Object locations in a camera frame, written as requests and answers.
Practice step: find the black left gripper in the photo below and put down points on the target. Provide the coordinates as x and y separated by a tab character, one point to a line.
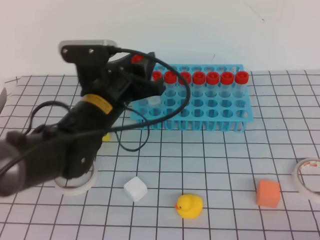
118	81

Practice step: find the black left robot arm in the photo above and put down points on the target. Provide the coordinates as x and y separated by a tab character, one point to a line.
68	148

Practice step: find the blue test tube rack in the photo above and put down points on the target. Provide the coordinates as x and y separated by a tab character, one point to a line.
200	113

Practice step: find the yellow foam cube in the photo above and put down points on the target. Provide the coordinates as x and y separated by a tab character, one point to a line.
106	138

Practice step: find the white foam cube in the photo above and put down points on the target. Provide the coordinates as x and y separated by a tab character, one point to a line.
136	189

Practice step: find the left white tape roll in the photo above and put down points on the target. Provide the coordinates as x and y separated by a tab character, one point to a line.
77	190

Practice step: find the white tape roll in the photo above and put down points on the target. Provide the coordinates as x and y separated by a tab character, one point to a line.
77	190
301	188

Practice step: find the yellow rubber duck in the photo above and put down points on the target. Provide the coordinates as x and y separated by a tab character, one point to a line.
189	206

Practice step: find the white grid tablecloth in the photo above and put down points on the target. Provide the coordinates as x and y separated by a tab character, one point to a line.
223	168

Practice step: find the orange foam cube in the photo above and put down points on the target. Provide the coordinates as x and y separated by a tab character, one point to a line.
268	194

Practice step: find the right white tape roll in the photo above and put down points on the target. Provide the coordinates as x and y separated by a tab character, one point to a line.
301	188

